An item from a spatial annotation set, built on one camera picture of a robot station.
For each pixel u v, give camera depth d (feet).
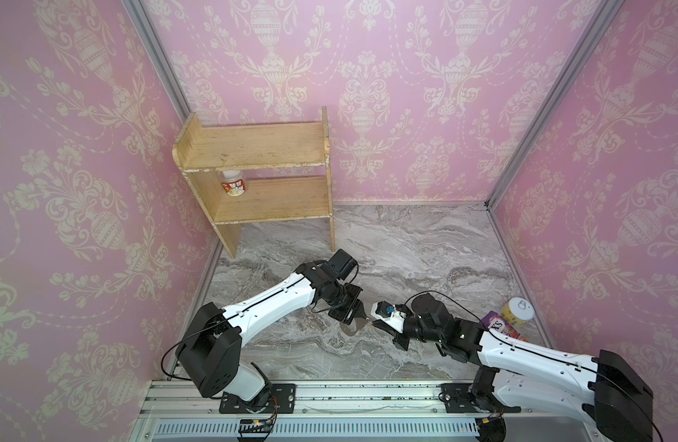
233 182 2.97
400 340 2.20
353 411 2.39
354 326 2.63
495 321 2.82
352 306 2.29
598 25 2.31
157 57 2.51
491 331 1.83
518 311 2.79
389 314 2.12
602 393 1.35
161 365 1.38
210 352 1.38
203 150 2.50
